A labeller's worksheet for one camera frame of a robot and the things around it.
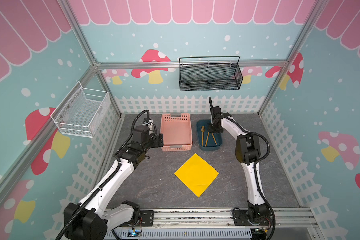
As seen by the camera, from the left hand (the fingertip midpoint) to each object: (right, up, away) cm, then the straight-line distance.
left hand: (154, 136), depth 80 cm
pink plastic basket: (+10, +4, +33) cm, 34 cm away
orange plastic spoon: (+32, -3, +24) cm, 40 cm away
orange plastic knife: (+37, -2, +25) cm, 45 cm away
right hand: (+35, +4, +27) cm, 45 cm away
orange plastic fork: (+29, +3, +29) cm, 41 cm away
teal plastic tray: (+32, -5, +22) cm, 40 cm away
